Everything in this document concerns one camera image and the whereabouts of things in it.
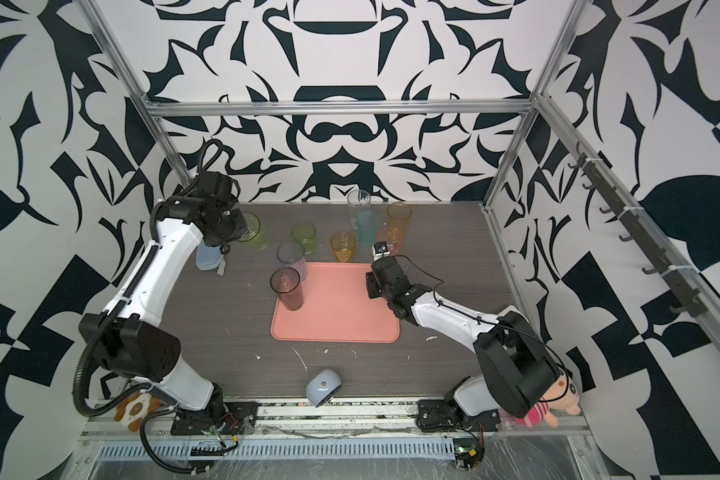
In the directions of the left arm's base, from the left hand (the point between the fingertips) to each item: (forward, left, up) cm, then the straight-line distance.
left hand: (235, 224), depth 80 cm
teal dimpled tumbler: (+14, -36, -18) cm, 42 cm away
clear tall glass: (+28, -33, -20) cm, 47 cm away
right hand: (-6, -37, -15) cm, 41 cm away
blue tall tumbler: (+2, -12, -17) cm, 21 cm away
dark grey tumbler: (-6, -10, -21) cm, 24 cm away
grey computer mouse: (-36, -23, -17) cm, 46 cm away
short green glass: (+11, -15, -18) cm, 26 cm away
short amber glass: (+8, -27, -21) cm, 35 cm away
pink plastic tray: (-12, -25, -27) cm, 39 cm away
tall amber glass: (+15, -46, -14) cm, 51 cm away
